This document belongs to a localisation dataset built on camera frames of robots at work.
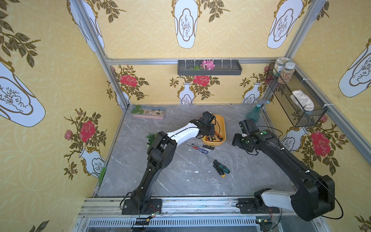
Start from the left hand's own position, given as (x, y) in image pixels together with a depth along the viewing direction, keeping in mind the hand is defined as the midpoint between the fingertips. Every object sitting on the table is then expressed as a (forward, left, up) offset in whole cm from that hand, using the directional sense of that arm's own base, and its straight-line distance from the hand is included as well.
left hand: (207, 128), depth 98 cm
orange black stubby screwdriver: (-6, -1, -5) cm, 7 cm away
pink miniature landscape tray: (+20, +43, -5) cm, 48 cm away
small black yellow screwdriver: (-12, -1, -5) cm, 13 cm away
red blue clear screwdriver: (-13, +4, -6) cm, 15 cm away
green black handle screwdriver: (-26, -7, -4) cm, 27 cm away
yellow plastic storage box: (+2, -10, -5) cm, 11 cm away
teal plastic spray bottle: (+11, -35, +3) cm, 37 cm away
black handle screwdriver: (-30, -6, -5) cm, 31 cm away
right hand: (-15, -16, +7) cm, 23 cm away
